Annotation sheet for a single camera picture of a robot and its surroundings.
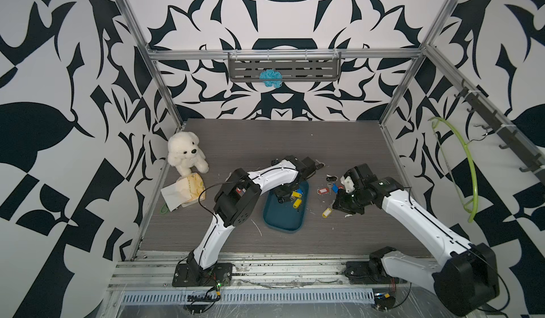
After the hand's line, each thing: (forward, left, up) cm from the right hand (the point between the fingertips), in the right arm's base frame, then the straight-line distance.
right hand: (333, 202), depth 81 cm
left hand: (+11, +17, -7) cm, 21 cm away
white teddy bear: (+18, +58, +7) cm, 62 cm away
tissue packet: (+10, +55, -6) cm, 56 cm away
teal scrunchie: (+47, +23, +25) cm, 58 cm away
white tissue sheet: (+6, +61, -2) cm, 62 cm away
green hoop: (-8, -37, +15) cm, 41 cm away
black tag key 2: (+16, -4, -10) cm, 19 cm away
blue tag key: (+12, -5, -11) cm, 17 cm away
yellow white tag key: (0, +1, -10) cm, 10 cm away
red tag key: (+9, +1, -9) cm, 13 cm away
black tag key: (+22, +1, -10) cm, 24 cm away
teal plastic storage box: (-2, +19, -9) cm, 21 cm away
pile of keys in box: (+6, +13, -9) cm, 17 cm away
